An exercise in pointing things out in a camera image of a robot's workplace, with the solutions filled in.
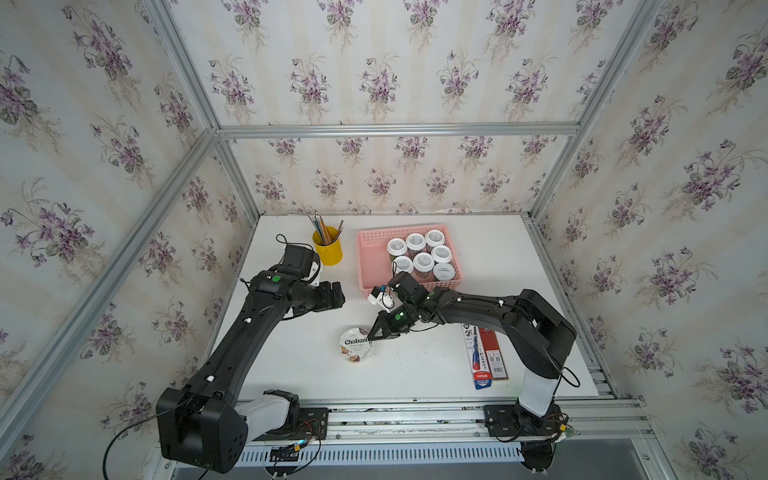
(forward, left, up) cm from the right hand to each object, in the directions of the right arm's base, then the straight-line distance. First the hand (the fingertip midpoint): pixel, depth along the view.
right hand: (372, 339), depth 81 cm
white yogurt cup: (+37, -20, 0) cm, 43 cm away
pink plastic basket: (+29, +1, -6) cm, 30 cm away
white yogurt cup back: (+36, -13, -1) cm, 38 cm away
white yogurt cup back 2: (+30, -22, +1) cm, 37 cm away
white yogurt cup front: (+32, -7, 0) cm, 33 cm away
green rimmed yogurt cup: (+23, -22, -1) cm, 32 cm away
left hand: (+6, +10, +9) cm, 15 cm away
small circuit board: (-26, +20, -9) cm, 34 cm away
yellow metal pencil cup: (+30, +17, -1) cm, 34 cm away
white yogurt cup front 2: (+26, -9, 0) cm, 27 cm away
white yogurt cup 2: (+25, -15, 0) cm, 30 cm away
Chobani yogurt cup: (-2, +4, +1) cm, 5 cm away
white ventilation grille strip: (-25, -3, -7) cm, 26 cm away
